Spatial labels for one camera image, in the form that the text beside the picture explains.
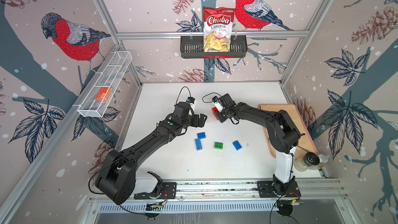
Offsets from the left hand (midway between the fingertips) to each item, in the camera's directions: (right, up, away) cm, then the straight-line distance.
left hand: (202, 113), depth 83 cm
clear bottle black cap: (+52, -21, -11) cm, 57 cm away
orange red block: (-46, +10, -12) cm, 49 cm away
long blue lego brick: (-2, -19, +5) cm, 20 cm away
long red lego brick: (+8, +1, +8) cm, 11 cm away
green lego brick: (+9, -20, +5) cm, 22 cm away
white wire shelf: (-50, +14, -7) cm, 53 cm away
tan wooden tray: (+62, -19, +6) cm, 65 cm away
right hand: (+11, -2, +16) cm, 19 cm away
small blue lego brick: (-1, -14, +7) cm, 16 cm away
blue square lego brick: (+20, -19, +3) cm, 28 cm away
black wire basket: (-5, +39, +12) cm, 41 cm away
